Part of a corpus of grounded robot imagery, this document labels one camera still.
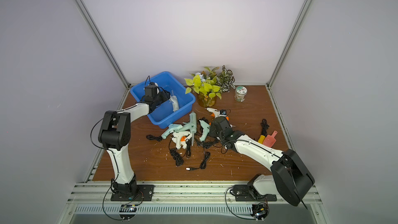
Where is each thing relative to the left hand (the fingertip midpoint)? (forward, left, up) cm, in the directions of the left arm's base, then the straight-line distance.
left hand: (168, 92), depth 102 cm
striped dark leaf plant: (0, -37, +12) cm, 39 cm away
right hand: (-24, -30, 0) cm, 39 cm away
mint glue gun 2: (-24, -26, -7) cm, 36 cm away
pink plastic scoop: (-30, -63, -9) cm, 70 cm away
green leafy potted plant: (-5, -24, +13) cm, 28 cm away
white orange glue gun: (-30, -11, -7) cm, 33 cm away
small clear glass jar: (+3, -50, -3) cm, 50 cm away
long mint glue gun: (-22, -17, -6) cm, 29 cm away
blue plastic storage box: (-8, +5, -15) cm, 18 cm away
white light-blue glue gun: (-1, -3, -6) cm, 6 cm away
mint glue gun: (-23, -5, -8) cm, 25 cm away
